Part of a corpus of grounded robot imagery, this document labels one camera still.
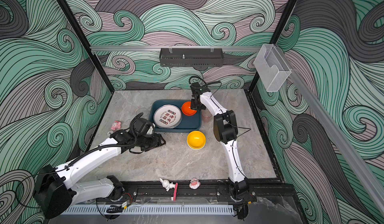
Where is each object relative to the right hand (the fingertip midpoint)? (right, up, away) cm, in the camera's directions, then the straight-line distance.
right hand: (196, 107), depth 102 cm
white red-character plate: (-20, -6, -1) cm, 21 cm away
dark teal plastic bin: (-6, -11, -3) cm, 13 cm away
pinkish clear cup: (+7, -6, -1) cm, 9 cm away
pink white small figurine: (-3, -37, -29) cm, 48 cm away
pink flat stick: (-12, -39, -32) cm, 52 cm away
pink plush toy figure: (-53, -11, -7) cm, 55 cm away
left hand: (-19, -18, -24) cm, 36 cm away
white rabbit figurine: (-17, -38, -28) cm, 50 cm away
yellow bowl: (-1, -20, -12) cm, 23 cm away
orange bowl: (-7, -2, -1) cm, 7 cm away
